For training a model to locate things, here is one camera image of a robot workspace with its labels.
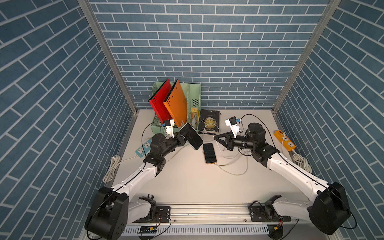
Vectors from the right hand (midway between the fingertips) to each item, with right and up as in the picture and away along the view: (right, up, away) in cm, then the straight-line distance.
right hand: (216, 139), depth 72 cm
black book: (-1, +8, +37) cm, 38 cm away
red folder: (-33, +20, +15) cm, 42 cm away
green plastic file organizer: (-13, +29, +33) cm, 46 cm away
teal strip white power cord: (-61, -17, +20) cm, 66 cm away
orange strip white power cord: (+55, -17, +20) cm, 61 cm away
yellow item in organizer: (-12, +12, +40) cm, 43 cm away
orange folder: (-25, +23, +33) cm, 47 cm away
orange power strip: (+50, -5, +27) cm, 57 cm away
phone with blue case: (-2, -11, +18) cm, 21 cm away
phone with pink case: (-14, +2, +5) cm, 15 cm away
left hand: (-11, +3, +4) cm, 12 cm away
